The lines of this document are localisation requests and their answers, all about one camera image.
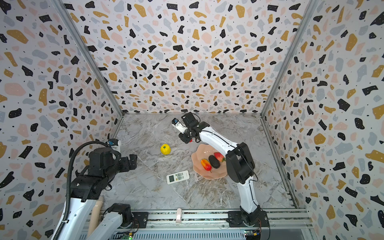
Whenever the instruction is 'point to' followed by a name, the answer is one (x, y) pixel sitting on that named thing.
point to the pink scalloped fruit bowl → (203, 151)
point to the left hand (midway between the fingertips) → (126, 154)
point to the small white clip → (179, 216)
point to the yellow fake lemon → (165, 149)
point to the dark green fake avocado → (213, 162)
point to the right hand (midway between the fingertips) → (180, 131)
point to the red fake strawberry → (219, 156)
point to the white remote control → (177, 176)
